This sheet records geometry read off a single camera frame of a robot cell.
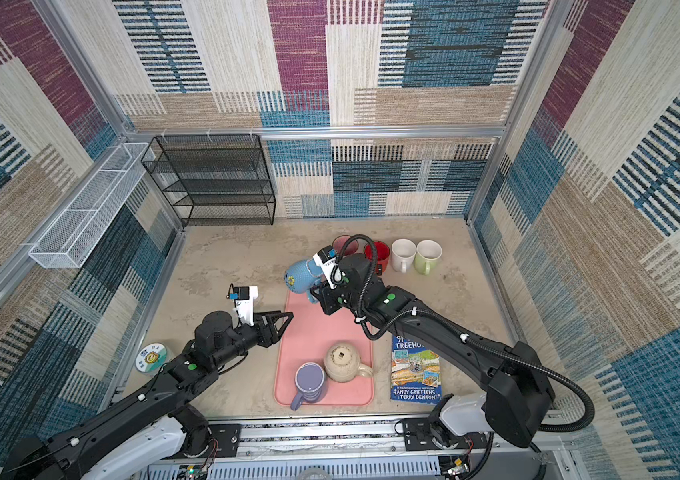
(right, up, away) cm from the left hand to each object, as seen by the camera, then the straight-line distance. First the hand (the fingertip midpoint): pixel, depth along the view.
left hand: (287, 311), depth 76 cm
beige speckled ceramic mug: (+14, -13, +1) cm, 19 cm away
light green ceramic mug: (+41, +14, +21) cm, 49 cm away
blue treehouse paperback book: (+33, -17, +5) cm, 38 cm away
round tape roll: (-36, -13, +3) cm, 39 cm away
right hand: (+7, +4, +1) cm, 8 cm away
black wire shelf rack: (-32, +40, +32) cm, 61 cm away
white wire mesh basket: (-50, +20, -3) cm, 54 cm away
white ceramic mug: (+33, +15, +22) cm, 43 cm away
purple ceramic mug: (+6, -16, -1) cm, 17 cm away
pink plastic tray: (+3, -10, +11) cm, 15 cm away
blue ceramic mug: (+4, +9, +1) cm, 10 cm away
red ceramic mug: (+27, +14, +22) cm, 38 cm away
